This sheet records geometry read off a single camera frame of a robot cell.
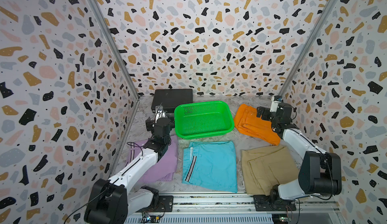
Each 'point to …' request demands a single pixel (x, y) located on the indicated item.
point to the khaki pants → (263, 168)
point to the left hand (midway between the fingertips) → (160, 117)
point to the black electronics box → (169, 99)
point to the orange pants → (246, 120)
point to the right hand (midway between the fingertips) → (265, 109)
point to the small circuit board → (146, 218)
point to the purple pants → (165, 169)
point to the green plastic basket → (203, 119)
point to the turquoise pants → (211, 164)
